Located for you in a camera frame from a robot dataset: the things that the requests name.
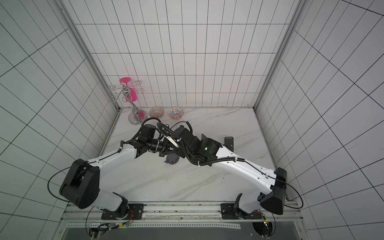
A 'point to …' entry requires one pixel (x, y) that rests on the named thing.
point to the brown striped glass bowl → (156, 112)
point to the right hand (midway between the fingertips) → (178, 135)
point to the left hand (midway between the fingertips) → (177, 152)
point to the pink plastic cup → (132, 97)
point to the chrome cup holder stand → (137, 116)
